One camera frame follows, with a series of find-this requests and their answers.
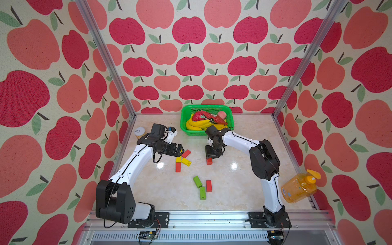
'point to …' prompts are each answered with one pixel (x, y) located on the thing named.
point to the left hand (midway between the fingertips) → (177, 151)
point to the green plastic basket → (187, 110)
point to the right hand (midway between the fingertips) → (208, 159)
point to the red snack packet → (200, 116)
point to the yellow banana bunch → (202, 124)
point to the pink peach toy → (222, 114)
